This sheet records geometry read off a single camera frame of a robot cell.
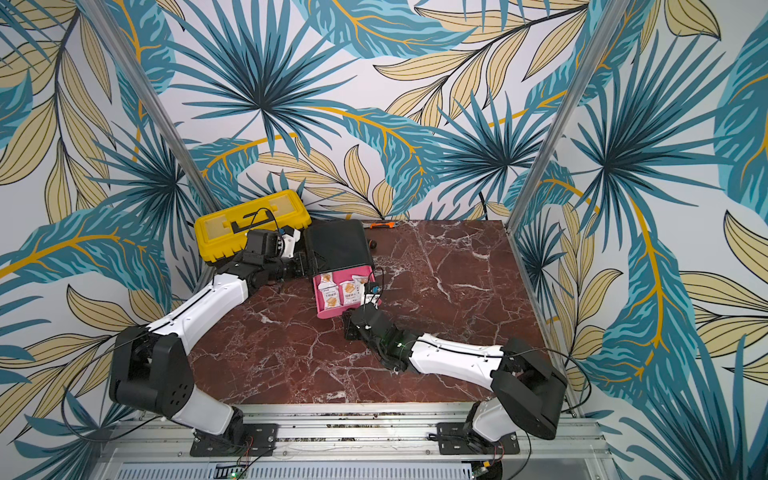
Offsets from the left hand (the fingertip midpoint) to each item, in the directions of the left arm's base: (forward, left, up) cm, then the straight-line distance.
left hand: (318, 267), depth 85 cm
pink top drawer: (-2, -6, -2) cm, 7 cm away
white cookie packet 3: (-2, -13, -2) cm, 13 cm away
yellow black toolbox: (+12, +31, 0) cm, 33 cm away
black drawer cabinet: (+8, -4, 0) cm, 10 cm away
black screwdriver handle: (+22, -14, -15) cm, 30 cm away
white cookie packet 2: (-7, -10, -3) cm, 12 cm away
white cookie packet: (-6, -4, -3) cm, 8 cm away
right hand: (-12, -9, -4) cm, 16 cm away
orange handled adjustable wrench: (+34, -20, -16) cm, 43 cm away
